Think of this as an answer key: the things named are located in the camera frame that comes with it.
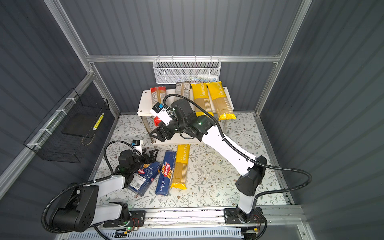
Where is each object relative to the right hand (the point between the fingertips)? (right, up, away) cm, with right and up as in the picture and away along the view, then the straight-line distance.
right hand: (156, 130), depth 66 cm
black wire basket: (-46, -2, +6) cm, 47 cm away
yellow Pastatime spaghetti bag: (+9, -23, +22) cm, 33 cm away
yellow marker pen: (-34, +4, +12) cm, 36 cm away
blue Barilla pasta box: (-11, -26, +14) cm, 31 cm away
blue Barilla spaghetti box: (+1, -28, +17) cm, 33 cm away
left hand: (-9, -12, +23) cm, 27 cm away
